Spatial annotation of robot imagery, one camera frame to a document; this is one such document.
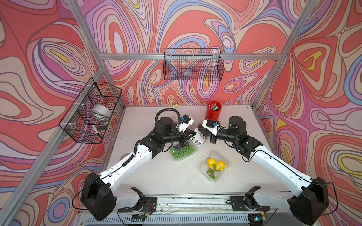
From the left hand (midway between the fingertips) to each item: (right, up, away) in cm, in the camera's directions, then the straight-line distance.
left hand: (196, 134), depth 70 cm
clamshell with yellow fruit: (+11, -20, +12) cm, 26 cm away
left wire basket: (-58, +7, +3) cm, 59 cm away
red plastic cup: (+16, +14, +33) cm, 40 cm away
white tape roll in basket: (-50, +13, +4) cm, 52 cm away
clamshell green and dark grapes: (-9, -15, +18) cm, 25 cm away
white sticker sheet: (+2, -3, +3) cm, 5 cm away
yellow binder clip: (-13, +19, +48) cm, 54 cm away
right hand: (+2, +1, +2) cm, 3 cm away
